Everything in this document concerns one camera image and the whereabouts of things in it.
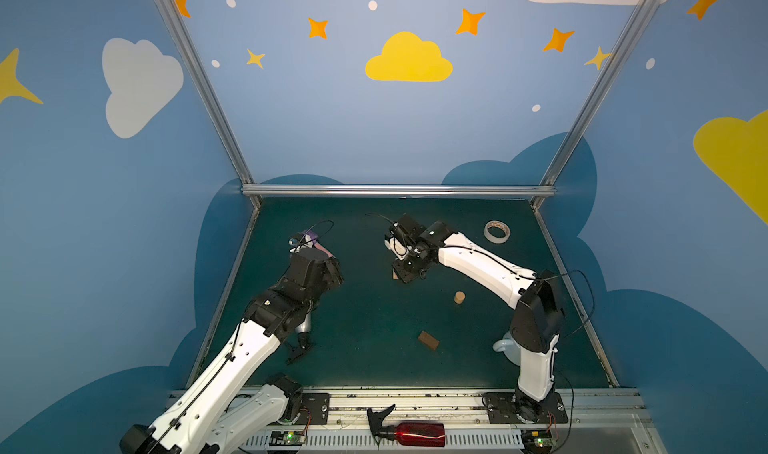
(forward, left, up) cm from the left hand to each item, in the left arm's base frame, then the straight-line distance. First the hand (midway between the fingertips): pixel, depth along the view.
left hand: (336, 265), depth 75 cm
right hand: (+5, -18, -10) cm, 21 cm away
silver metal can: (-9, +11, -20) cm, 24 cm away
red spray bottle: (-34, -18, -19) cm, 43 cm away
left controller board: (-35, +10, -23) cm, 43 cm away
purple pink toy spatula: (+27, +14, -23) cm, 38 cm away
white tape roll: (+27, -53, -23) cm, 64 cm away
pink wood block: (-1, -15, -2) cm, 15 cm away
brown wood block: (-11, -26, -23) cm, 36 cm away
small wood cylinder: (+2, -36, -22) cm, 42 cm away
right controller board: (-34, -50, -24) cm, 66 cm away
